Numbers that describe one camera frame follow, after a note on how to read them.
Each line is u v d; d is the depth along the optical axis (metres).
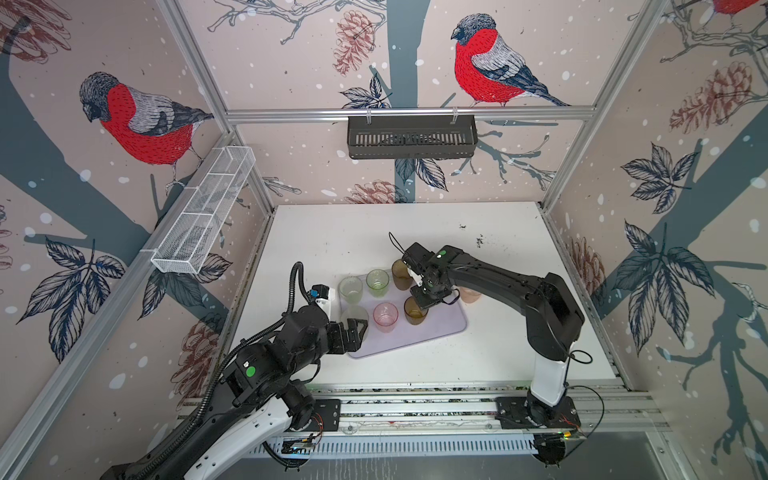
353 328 0.61
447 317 0.90
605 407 0.76
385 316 0.89
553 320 0.48
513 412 0.73
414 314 0.90
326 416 0.73
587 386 0.67
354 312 0.82
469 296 0.61
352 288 0.93
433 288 0.72
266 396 0.46
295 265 0.53
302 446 0.70
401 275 0.98
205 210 0.79
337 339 0.60
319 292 0.62
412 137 1.04
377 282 0.96
